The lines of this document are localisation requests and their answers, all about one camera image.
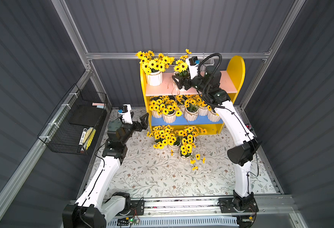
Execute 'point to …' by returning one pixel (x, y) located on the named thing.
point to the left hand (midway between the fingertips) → (139, 113)
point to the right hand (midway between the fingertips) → (181, 71)
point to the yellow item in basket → (90, 134)
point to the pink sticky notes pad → (99, 105)
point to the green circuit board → (134, 221)
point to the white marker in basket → (83, 136)
